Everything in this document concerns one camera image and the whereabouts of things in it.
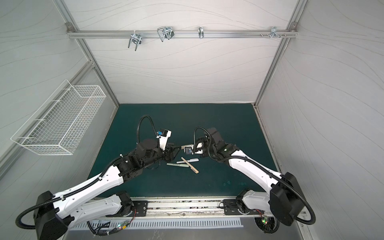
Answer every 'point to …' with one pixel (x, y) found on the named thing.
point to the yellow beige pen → (191, 167)
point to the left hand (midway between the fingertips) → (179, 144)
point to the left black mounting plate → (139, 209)
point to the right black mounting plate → (230, 208)
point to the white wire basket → (58, 125)
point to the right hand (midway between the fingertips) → (197, 136)
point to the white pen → (188, 161)
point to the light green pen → (184, 165)
